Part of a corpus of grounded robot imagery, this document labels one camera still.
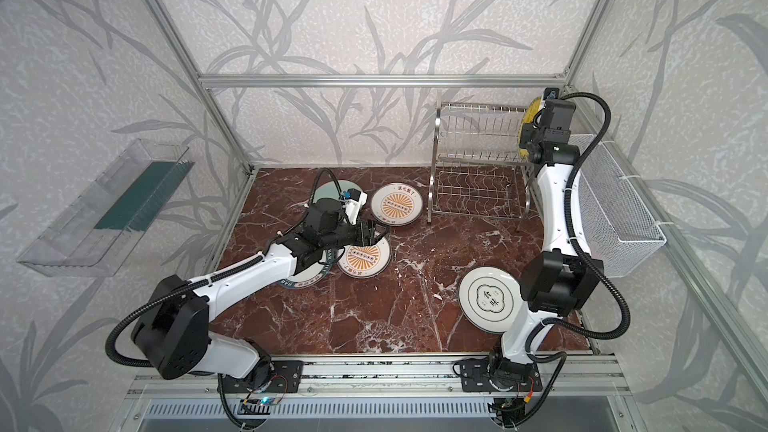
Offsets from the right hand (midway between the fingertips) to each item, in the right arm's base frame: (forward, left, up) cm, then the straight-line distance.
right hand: (542, 117), depth 79 cm
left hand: (-22, +42, -18) cm, 50 cm away
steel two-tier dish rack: (+20, +7, -40) cm, 45 cm away
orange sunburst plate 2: (-1, +40, -37) cm, 55 cm away
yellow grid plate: (+8, 0, -6) cm, 10 cm away
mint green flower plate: (-18, +56, -8) cm, 59 cm away
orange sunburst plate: (-24, +50, -37) cm, 67 cm away
